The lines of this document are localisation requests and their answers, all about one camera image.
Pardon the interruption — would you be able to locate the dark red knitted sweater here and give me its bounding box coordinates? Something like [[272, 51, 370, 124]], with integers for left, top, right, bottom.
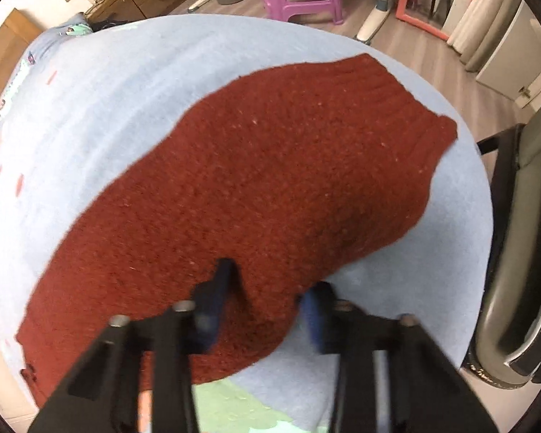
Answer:
[[17, 55, 457, 404]]

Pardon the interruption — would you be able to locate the wooden bedside panel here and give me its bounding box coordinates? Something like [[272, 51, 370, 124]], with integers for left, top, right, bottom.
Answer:
[[0, 9, 41, 95]]

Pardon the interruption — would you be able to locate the white standing fan base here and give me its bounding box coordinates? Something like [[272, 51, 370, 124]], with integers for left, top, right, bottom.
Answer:
[[356, 0, 392, 45]]

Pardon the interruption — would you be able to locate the white cabinet with handle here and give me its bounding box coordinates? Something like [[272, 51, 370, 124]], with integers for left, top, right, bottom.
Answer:
[[476, 0, 541, 109]]

